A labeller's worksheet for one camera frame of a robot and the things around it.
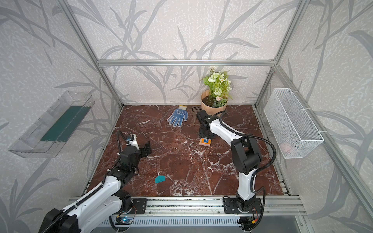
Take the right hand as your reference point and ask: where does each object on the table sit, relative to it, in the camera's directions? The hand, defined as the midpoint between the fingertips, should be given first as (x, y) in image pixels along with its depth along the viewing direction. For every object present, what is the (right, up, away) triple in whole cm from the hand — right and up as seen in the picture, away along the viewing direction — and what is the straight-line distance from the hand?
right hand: (205, 131), depth 95 cm
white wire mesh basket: (+36, +5, -32) cm, 48 cm away
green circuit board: (-42, -42, -24) cm, 64 cm away
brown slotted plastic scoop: (-7, +15, +20) cm, 26 cm away
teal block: (-27, -26, -13) cm, 40 cm away
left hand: (-36, -3, -10) cm, 38 cm away
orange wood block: (-2, -8, -1) cm, 9 cm away
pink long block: (0, -7, -2) cm, 7 cm away
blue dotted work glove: (-20, +11, +19) cm, 30 cm away
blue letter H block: (0, -6, -2) cm, 6 cm away
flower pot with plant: (+7, +22, +6) cm, 24 cm away
